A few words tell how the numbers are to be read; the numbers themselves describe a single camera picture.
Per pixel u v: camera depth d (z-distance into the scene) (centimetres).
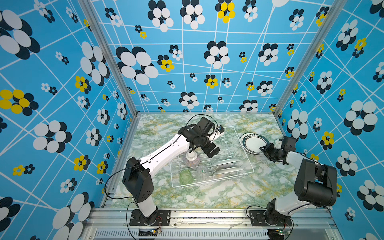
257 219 72
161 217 73
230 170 75
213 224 72
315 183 47
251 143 100
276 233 70
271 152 83
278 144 87
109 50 85
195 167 87
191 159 87
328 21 73
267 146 88
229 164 91
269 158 85
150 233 71
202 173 79
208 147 69
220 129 69
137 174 44
